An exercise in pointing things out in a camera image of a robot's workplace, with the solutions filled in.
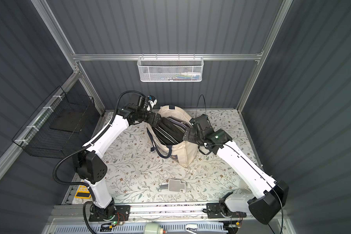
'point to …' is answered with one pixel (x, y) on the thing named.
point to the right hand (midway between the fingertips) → (193, 135)
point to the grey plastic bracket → (173, 185)
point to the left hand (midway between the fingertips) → (157, 116)
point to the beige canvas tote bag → (183, 154)
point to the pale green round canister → (153, 228)
